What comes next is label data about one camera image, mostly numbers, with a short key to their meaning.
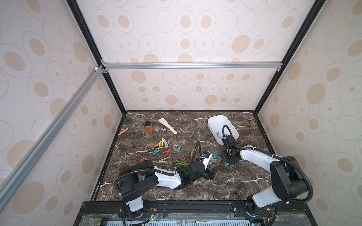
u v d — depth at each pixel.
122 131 1.06
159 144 0.99
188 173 0.65
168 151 0.95
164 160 0.92
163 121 1.14
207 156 0.70
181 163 0.91
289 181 0.44
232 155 0.67
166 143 1.00
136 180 0.47
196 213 0.73
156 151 0.95
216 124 1.08
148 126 1.00
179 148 0.97
